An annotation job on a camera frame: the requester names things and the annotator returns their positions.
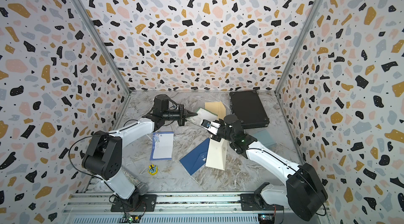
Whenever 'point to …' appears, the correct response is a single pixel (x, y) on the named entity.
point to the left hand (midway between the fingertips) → (198, 113)
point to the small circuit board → (131, 219)
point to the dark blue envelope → (195, 160)
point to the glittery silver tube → (142, 188)
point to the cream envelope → (216, 154)
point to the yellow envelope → (217, 108)
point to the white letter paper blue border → (162, 145)
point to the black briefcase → (246, 105)
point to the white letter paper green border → (202, 114)
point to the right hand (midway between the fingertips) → (208, 123)
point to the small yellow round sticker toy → (152, 169)
